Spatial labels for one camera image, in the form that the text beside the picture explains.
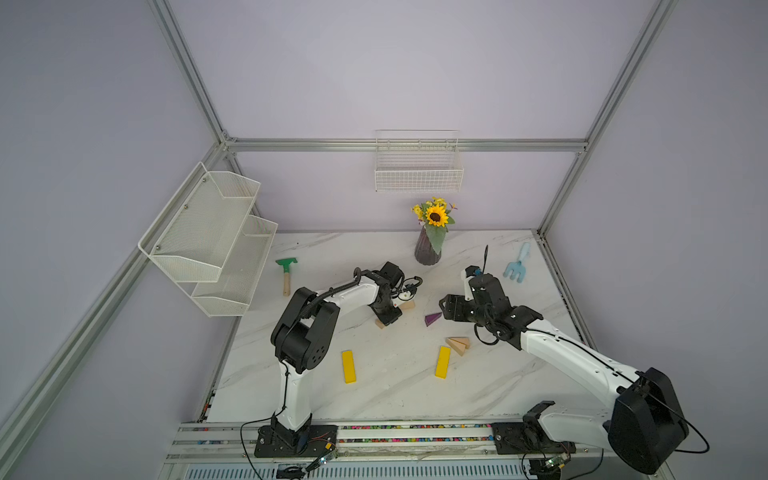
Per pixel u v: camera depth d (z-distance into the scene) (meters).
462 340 0.89
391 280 0.80
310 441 0.73
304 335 0.51
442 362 0.86
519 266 1.11
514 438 0.73
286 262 1.08
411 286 0.88
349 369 0.85
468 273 0.76
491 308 0.63
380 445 0.74
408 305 0.94
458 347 0.88
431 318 0.94
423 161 0.95
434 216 0.91
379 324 0.88
